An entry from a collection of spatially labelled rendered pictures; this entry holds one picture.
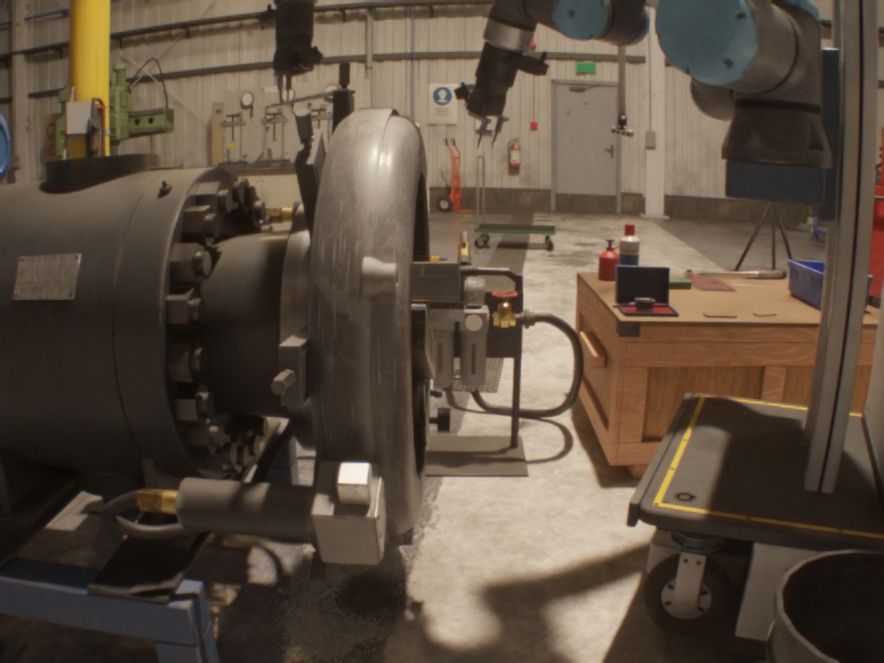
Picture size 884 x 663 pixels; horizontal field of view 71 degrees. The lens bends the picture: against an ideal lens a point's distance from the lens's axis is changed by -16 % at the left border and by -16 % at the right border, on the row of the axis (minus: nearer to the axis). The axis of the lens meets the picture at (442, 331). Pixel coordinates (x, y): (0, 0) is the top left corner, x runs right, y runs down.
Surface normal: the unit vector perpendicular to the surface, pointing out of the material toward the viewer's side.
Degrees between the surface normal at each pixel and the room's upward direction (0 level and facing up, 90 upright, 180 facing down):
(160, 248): 53
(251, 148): 90
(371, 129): 28
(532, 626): 0
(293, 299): 67
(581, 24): 114
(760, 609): 90
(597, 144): 90
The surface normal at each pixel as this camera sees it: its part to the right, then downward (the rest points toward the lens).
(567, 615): 0.00, -0.97
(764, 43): 0.61, 0.44
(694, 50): -0.76, 0.24
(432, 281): -0.03, -0.17
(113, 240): -0.02, -0.44
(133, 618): -0.03, 0.24
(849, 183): -0.46, 0.21
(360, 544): -0.03, 0.59
